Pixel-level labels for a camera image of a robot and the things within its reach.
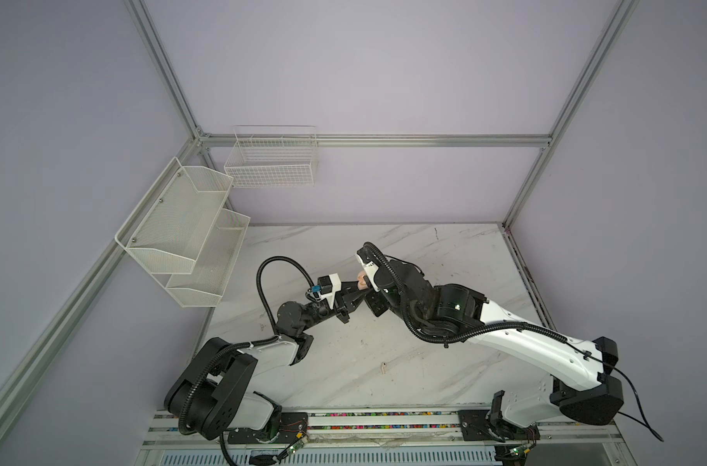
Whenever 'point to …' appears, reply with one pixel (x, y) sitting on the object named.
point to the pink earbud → (383, 368)
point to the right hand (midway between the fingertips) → (361, 283)
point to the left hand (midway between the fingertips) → (368, 286)
